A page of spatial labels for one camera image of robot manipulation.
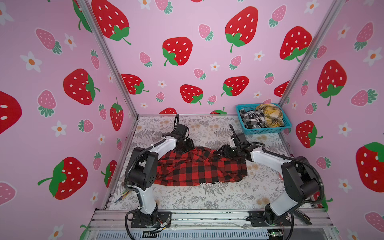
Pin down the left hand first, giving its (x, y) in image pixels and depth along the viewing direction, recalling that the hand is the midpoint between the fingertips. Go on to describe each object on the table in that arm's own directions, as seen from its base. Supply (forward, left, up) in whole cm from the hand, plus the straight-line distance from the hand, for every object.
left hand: (193, 147), depth 95 cm
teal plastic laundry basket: (+37, -43, +3) cm, 57 cm away
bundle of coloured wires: (-28, +37, -6) cm, 47 cm away
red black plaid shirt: (-12, -3, -2) cm, 12 cm away
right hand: (-4, -17, +1) cm, 18 cm away
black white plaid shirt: (+23, -44, +3) cm, 50 cm away
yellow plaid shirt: (+26, -58, +5) cm, 64 cm away
